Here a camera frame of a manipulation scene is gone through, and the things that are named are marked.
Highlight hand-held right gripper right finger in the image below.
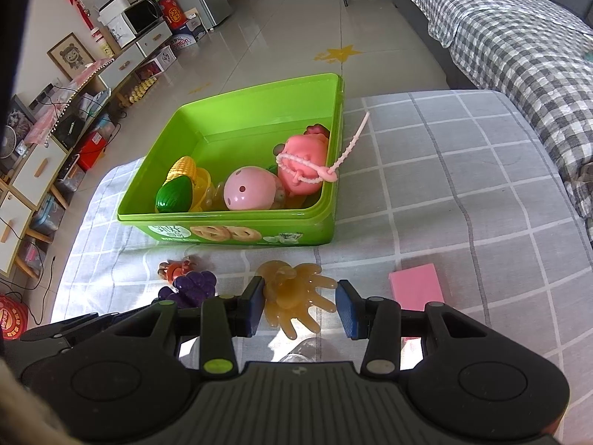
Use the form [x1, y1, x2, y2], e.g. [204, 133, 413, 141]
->
[334, 279, 487, 376]

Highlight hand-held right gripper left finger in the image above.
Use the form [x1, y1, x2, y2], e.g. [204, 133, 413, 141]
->
[111, 276, 266, 376]

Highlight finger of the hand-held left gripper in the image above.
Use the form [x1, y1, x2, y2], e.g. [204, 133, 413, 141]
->
[23, 301, 160, 349]

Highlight tan rubber hand toy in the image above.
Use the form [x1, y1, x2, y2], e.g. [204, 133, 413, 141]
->
[256, 260, 302, 288]
[263, 264, 338, 340]

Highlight pink rattle ball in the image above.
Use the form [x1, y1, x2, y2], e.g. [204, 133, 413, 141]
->
[223, 165, 281, 211]

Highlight yellow plastic toy bowl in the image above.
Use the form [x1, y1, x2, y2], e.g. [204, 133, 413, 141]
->
[188, 169, 215, 213]

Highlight yellow toy corn cob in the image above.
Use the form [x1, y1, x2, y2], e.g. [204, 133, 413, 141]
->
[154, 155, 205, 214]

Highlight pink pig toy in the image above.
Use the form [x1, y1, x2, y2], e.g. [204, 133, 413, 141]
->
[273, 132, 331, 198]

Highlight pink beaded tie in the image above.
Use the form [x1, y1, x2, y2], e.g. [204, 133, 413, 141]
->
[275, 111, 371, 184]

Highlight green plastic box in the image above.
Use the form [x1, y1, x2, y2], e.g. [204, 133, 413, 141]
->
[116, 73, 346, 247]

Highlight round red box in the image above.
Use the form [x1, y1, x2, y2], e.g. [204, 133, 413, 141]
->
[0, 294, 29, 341]

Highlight purple toy grapes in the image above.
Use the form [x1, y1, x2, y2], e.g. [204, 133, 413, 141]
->
[158, 270, 218, 309]

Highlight pink block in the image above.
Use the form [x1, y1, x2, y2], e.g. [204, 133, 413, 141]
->
[388, 263, 446, 348]

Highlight orange brown animal figure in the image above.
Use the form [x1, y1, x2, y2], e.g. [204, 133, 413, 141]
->
[158, 257, 200, 283]

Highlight grey checked tablecloth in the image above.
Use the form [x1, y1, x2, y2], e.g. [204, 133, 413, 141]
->
[51, 89, 593, 381]

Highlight white wooden cabinet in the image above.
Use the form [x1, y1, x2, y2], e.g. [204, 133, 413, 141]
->
[0, 21, 174, 279]

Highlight red storage box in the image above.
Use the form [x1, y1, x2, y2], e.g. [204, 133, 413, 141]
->
[76, 127, 112, 172]

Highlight white desk fan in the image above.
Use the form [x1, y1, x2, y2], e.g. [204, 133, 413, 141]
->
[0, 125, 21, 161]

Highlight row of yellow bottles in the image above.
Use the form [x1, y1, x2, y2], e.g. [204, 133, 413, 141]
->
[125, 79, 158, 105]

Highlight pink cloth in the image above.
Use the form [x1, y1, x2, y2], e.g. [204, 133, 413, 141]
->
[23, 58, 114, 144]

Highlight red white carton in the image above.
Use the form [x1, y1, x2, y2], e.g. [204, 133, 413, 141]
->
[141, 46, 177, 77]

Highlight framed cartoon picture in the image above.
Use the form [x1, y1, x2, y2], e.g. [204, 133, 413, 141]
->
[47, 32, 96, 82]

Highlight blue white carton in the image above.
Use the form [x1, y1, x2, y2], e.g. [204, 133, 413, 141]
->
[169, 28, 205, 54]

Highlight red white container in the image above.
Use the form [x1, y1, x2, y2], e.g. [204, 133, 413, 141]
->
[90, 28, 114, 59]

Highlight red gift box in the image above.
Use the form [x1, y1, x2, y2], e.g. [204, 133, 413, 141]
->
[160, 0, 188, 33]

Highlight grey sofa with checked blanket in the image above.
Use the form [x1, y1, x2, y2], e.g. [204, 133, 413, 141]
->
[381, 0, 593, 242]

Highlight black microwave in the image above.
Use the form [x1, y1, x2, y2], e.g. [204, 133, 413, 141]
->
[121, 0, 163, 35]

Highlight white microwave oven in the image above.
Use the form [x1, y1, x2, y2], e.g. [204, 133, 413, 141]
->
[98, 0, 151, 26]

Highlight dark picture frame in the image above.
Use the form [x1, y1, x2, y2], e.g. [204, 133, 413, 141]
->
[9, 95, 38, 135]

